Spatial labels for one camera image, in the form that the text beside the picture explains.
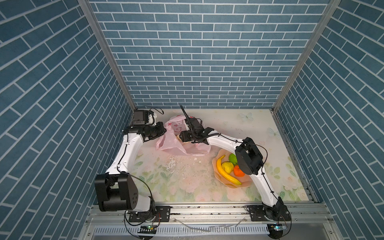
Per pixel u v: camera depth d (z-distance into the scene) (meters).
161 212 0.75
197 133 0.76
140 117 0.64
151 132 0.70
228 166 0.84
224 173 0.83
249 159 0.57
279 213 0.68
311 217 0.74
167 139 0.84
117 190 0.41
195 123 0.76
